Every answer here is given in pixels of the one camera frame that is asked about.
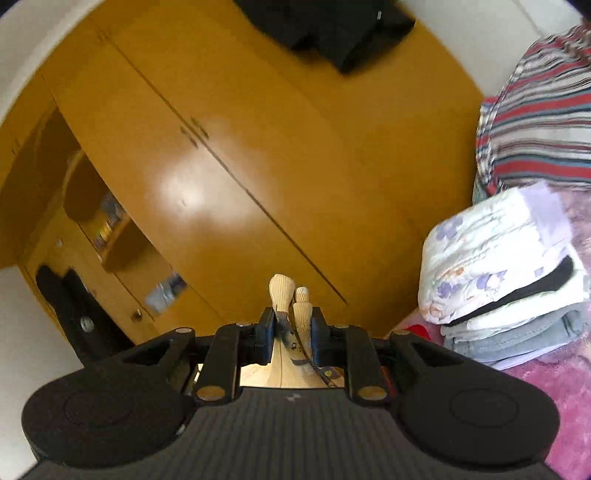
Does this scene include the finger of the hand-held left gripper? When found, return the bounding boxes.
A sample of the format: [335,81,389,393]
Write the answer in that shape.
[36,264,137,365]

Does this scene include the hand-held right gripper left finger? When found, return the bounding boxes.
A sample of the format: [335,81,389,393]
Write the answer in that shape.
[124,308,278,404]

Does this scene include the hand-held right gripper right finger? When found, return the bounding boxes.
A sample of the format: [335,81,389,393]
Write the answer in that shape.
[310,308,462,406]

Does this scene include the yellow printed pants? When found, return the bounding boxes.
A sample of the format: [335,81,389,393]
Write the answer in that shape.
[240,274,347,389]

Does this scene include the stack of pale folded clothes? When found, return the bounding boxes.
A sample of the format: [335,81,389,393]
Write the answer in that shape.
[417,181,591,370]

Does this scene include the black hanging clothes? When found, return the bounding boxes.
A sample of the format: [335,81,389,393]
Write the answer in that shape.
[233,0,416,75]

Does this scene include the row of colourful books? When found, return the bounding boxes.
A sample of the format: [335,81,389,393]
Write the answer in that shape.
[90,191,125,252]

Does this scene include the red cloth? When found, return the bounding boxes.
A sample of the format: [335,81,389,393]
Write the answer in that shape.
[394,324,428,341]

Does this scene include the yellow wooden wardrobe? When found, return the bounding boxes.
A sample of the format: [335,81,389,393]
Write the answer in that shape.
[0,0,488,370]

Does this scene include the pink plush blanket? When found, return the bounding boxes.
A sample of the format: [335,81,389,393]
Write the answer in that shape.
[397,194,591,480]

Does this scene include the red blue striped pillow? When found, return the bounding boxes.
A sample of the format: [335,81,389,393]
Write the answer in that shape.
[472,23,591,204]

